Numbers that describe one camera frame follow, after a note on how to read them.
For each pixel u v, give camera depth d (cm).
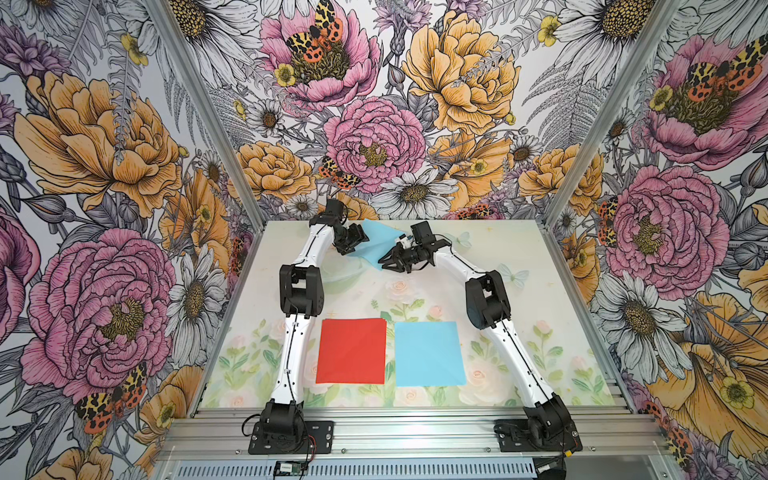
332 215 94
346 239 100
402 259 102
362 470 112
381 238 115
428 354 89
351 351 90
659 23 73
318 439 74
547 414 65
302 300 71
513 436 73
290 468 70
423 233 97
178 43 76
